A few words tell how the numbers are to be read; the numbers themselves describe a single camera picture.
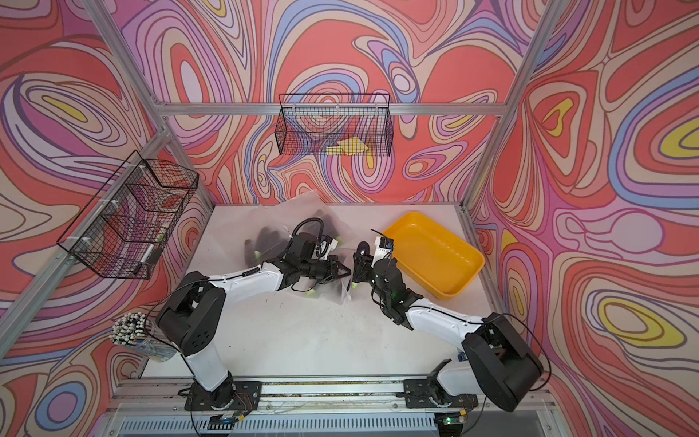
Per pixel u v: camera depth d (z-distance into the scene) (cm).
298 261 72
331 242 84
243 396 72
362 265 74
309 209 116
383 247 72
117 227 67
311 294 90
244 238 106
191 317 47
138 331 68
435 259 102
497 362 42
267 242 105
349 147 91
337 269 81
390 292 64
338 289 89
